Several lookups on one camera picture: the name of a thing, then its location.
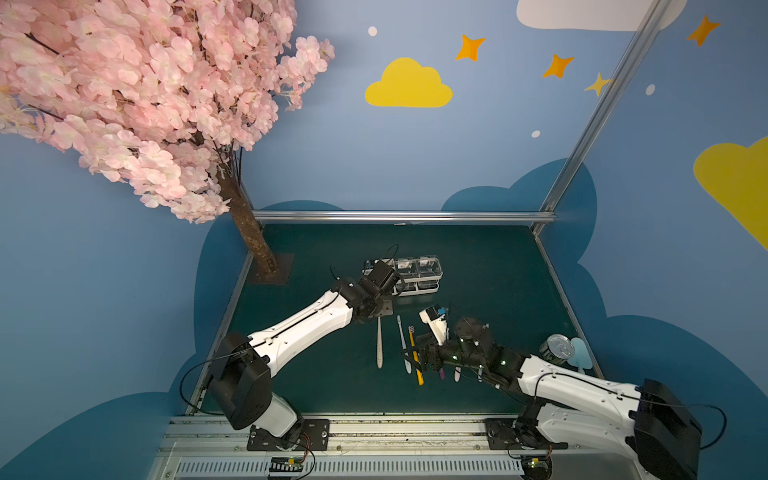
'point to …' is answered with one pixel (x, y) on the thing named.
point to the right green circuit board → (537, 467)
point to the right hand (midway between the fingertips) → (413, 343)
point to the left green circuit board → (286, 464)
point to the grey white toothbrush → (379, 345)
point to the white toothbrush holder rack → (419, 273)
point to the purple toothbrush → (442, 374)
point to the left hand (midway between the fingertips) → (385, 299)
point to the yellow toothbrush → (412, 340)
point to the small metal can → (557, 348)
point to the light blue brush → (581, 357)
